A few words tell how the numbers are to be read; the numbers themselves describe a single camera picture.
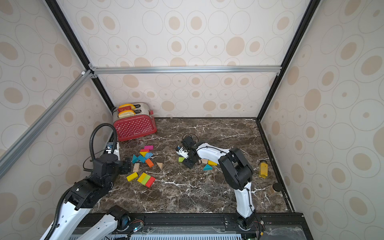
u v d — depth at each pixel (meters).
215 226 0.73
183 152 0.86
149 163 0.95
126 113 0.95
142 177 0.88
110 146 0.56
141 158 0.97
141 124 1.00
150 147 1.03
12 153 0.52
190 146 0.76
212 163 0.94
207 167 0.92
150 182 0.87
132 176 0.89
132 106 0.99
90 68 0.90
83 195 0.44
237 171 0.52
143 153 0.97
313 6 0.67
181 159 0.86
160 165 0.92
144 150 1.01
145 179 0.88
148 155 0.97
